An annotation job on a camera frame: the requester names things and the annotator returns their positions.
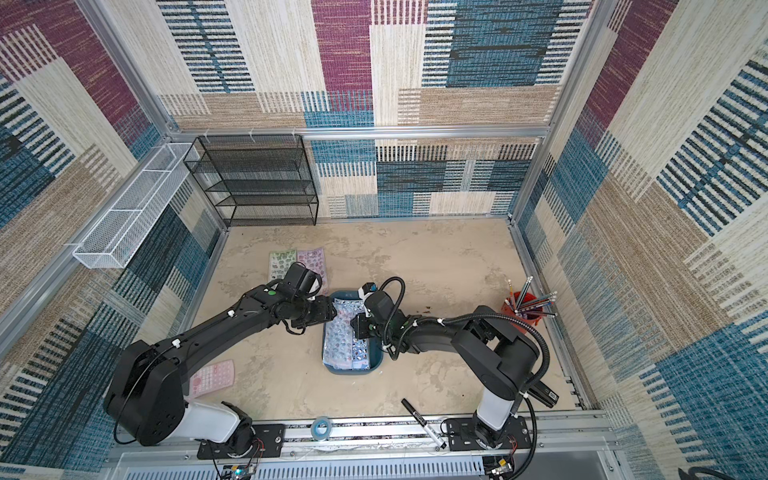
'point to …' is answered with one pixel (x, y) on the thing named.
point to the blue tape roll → (317, 420)
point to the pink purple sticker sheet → (314, 260)
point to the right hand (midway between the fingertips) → (357, 327)
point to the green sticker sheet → (280, 263)
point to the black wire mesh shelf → (256, 180)
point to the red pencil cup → (528, 308)
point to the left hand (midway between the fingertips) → (332, 313)
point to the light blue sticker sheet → (341, 349)
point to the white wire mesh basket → (113, 242)
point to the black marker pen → (425, 424)
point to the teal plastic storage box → (376, 347)
